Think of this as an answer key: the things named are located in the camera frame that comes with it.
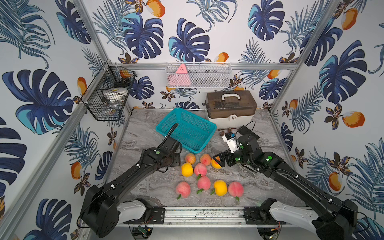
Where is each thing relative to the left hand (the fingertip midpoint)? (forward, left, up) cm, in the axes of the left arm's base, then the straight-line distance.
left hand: (175, 158), depth 81 cm
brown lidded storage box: (+33, -33, +8) cm, 47 cm away
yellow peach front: (-12, -25, -7) cm, 29 cm away
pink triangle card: (+42, +1, +23) cm, 47 cm away
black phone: (+31, -46, -12) cm, 57 cm away
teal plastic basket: (+28, -9, -12) cm, 32 cm away
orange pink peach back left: (+5, -8, -7) cm, 12 cm away
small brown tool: (+31, -34, -11) cm, 48 cm away
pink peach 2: (-14, -6, -6) cm, 16 cm away
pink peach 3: (-10, -16, -7) cm, 20 cm away
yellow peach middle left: (-2, -7, -8) cm, 11 cm away
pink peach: (-2, -14, -6) cm, 15 cm away
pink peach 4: (-12, -33, -6) cm, 36 cm away
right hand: (+1, -23, +7) cm, 24 cm away
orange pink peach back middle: (+4, -17, -6) cm, 18 cm away
